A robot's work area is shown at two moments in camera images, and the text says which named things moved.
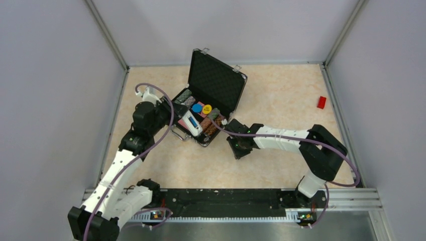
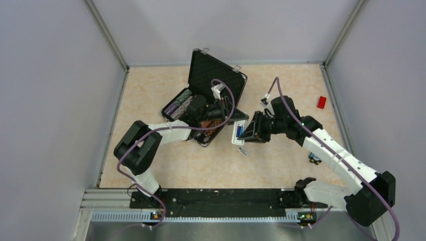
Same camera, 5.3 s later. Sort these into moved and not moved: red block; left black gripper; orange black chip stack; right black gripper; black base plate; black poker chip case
Moved: right black gripper; left black gripper
Not moved: red block; orange black chip stack; black base plate; black poker chip case
